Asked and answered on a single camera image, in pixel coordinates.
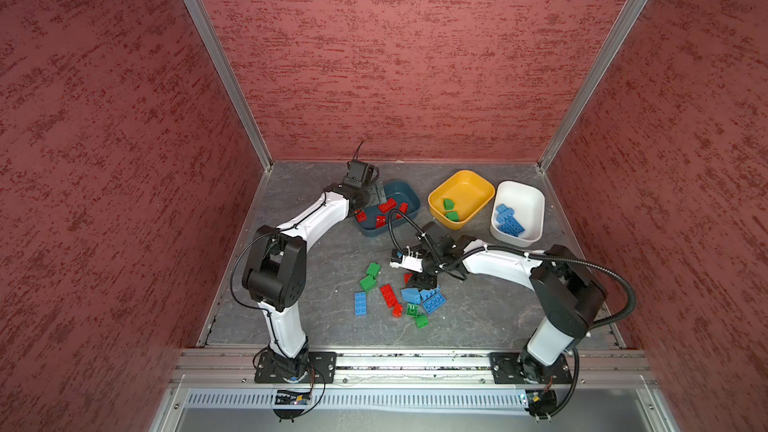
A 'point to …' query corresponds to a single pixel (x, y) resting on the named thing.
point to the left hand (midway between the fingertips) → (369, 200)
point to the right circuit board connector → (541, 403)
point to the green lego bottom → (421, 321)
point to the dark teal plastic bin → (399, 195)
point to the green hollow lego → (412, 309)
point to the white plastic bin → (528, 204)
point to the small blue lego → (501, 207)
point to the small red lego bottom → (397, 310)
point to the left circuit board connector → (289, 397)
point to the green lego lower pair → (368, 283)
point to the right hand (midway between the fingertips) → (410, 280)
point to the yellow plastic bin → (458, 200)
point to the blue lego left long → (360, 304)
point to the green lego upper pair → (373, 269)
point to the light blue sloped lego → (411, 295)
